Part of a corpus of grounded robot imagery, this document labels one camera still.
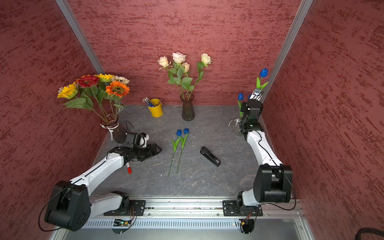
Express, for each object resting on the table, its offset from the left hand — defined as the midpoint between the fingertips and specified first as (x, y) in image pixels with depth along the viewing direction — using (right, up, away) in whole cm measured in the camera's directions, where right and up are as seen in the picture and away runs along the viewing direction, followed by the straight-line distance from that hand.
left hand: (156, 154), depth 86 cm
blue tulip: (+50, +34, +2) cm, 61 cm away
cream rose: (+17, +45, +7) cm, 49 cm away
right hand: (+55, +32, -4) cm, 63 cm away
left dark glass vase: (-29, +19, +4) cm, 35 cm away
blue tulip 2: (+11, +11, +17) cm, 23 cm away
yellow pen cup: (-6, +27, +24) cm, 37 cm away
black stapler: (+32, -2, +4) cm, 32 cm away
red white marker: (-16, -9, +1) cm, 19 cm away
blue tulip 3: (+16, +12, +18) cm, 27 cm away
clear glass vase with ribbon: (+51, +16, +20) cm, 58 cm away
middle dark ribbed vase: (+17, +25, +22) cm, 37 cm away
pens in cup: (-11, +34, +16) cm, 39 cm away
